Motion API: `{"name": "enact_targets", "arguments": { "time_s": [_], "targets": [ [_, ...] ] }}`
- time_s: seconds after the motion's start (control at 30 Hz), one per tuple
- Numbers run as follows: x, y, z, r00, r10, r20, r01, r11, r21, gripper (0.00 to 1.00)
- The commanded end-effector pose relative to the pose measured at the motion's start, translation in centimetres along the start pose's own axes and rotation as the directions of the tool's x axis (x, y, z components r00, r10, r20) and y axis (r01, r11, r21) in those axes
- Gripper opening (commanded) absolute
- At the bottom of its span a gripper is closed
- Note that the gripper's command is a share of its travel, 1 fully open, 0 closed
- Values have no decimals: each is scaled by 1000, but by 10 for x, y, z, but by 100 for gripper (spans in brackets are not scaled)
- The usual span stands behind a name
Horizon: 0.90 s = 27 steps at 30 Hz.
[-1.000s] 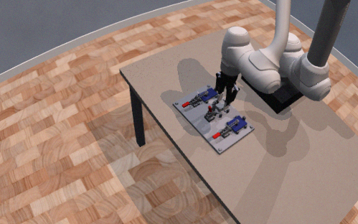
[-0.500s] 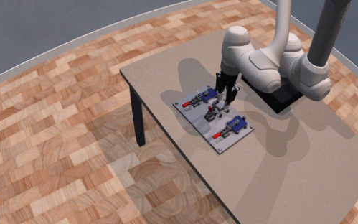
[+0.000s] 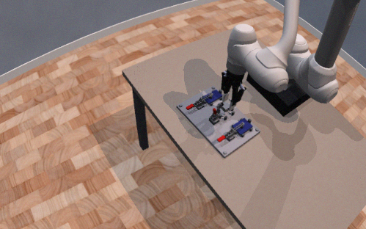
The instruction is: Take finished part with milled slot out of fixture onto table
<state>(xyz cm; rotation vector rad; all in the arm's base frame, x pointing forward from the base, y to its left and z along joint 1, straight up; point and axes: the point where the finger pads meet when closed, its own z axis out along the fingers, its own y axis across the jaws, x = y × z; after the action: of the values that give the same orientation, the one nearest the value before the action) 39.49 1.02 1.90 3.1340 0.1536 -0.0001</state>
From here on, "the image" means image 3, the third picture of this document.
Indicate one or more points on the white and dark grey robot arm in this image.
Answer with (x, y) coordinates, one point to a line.
(268, 66)

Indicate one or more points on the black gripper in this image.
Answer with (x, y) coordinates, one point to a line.
(226, 85)

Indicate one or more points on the blue rectangular block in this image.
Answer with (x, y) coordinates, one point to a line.
(216, 96)

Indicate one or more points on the blue rectangular plate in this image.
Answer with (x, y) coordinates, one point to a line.
(245, 128)

